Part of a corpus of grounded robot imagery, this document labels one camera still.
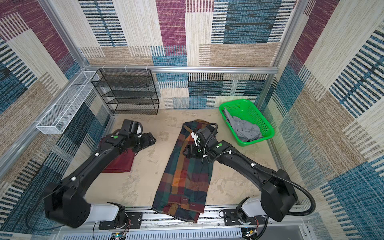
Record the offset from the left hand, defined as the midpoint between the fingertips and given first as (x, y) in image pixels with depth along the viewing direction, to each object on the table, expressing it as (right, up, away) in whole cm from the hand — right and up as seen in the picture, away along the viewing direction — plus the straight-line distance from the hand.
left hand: (151, 140), depth 82 cm
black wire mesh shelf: (-25, +33, +29) cm, 50 cm away
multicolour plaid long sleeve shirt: (+18, -25, -1) cm, 30 cm away
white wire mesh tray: (-41, +12, -11) cm, 44 cm away
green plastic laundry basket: (+62, +20, +34) cm, 74 cm away
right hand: (+21, -7, -2) cm, 22 cm away
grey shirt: (+55, +5, +15) cm, 58 cm away
